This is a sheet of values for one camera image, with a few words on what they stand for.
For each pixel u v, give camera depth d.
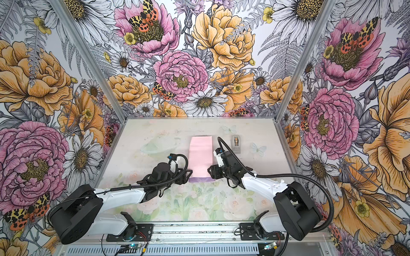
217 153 0.80
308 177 0.45
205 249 0.65
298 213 0.43
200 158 0.91
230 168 0.67
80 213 0.43
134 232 0.69
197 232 0.76
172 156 0.77
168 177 0.70
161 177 0.67
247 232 0.74
